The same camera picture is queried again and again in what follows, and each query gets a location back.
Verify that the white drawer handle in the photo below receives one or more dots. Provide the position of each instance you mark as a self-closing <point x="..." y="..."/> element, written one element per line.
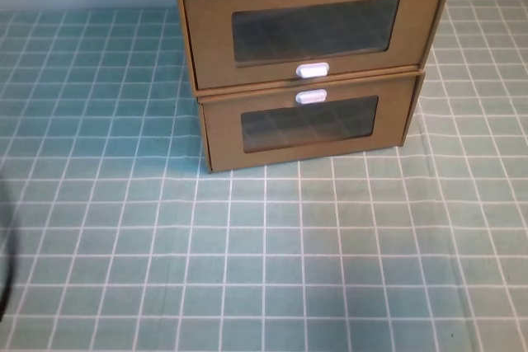
<point x="311" y="96"/>
<point x="312" y="70"/>

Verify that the brown cardboard shoebox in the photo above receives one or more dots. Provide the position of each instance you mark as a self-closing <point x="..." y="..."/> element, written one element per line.
<point x="253" y="128"/>
<point x="240" y="42"/>

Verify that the black second robot arm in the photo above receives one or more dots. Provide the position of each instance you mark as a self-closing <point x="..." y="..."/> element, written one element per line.
<point x="9" y="256"/>

